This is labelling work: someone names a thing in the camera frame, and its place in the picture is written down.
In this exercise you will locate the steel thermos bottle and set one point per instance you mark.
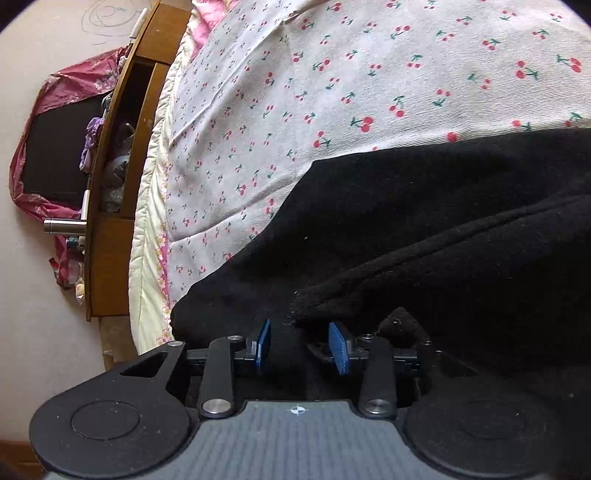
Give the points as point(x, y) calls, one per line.
point(64, 226)

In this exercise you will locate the cherry print bed sheet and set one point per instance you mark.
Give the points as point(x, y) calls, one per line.
point(369, 69)

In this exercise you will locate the grey clothes bundle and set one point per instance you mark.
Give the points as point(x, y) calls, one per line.
point(115, 170)

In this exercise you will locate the white tube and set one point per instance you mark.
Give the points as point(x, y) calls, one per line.
point(136, 25)

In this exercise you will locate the wooden cabinet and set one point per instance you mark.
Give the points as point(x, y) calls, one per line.
point(104, 267)

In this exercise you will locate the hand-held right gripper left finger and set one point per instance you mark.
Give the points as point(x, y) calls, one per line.
point(264, 344)

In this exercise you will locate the black pants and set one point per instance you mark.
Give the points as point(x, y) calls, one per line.
point(415, 230)

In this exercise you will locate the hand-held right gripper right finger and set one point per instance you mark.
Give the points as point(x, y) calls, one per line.
point(340, 350)

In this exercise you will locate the purple cloth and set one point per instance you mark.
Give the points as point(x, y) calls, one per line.
point(92, 138)

